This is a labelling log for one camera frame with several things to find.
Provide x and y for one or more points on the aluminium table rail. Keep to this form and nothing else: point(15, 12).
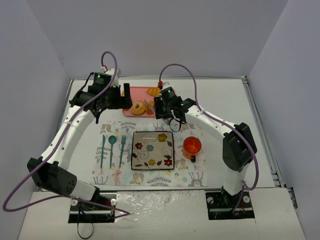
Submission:
point(267, 146)

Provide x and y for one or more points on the square floral ceramic plate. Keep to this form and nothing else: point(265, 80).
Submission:
point(152, 151)

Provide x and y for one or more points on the teal plastic knife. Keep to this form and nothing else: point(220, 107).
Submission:
point(102, 151)

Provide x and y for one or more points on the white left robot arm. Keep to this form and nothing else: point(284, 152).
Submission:
point(50, 170)

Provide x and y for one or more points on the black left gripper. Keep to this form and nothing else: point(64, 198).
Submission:
point(119, 99)

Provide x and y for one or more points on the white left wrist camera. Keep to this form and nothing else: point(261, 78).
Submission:
point(110, 72)

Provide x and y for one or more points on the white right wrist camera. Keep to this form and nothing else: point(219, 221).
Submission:
point(163, 84)

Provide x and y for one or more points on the sesame bread roll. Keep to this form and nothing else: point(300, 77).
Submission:
point(150, 107)

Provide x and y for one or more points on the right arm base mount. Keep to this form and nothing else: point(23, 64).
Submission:
point(223, 206)

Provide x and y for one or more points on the sugared ring donut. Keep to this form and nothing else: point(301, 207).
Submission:
point(138, 108)

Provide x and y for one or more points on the long croissant bread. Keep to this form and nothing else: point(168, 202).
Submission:
point(153, 91)

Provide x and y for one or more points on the orange mug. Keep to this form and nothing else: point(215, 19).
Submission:
point(191, 147)

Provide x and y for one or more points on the teal plastic spoon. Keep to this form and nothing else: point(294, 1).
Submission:
point(112, 140)

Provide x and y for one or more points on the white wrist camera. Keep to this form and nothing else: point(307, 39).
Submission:
point(163, 84)
point(110, 72)

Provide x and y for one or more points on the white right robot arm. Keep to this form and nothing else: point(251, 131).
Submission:
point(238, 146)

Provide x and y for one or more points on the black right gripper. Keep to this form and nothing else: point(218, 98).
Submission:
point(161, 111)

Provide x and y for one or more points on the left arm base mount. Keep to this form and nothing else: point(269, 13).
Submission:
point(85, 213)

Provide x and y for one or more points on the teal plastic fork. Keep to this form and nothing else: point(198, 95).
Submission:
point(122, 144)

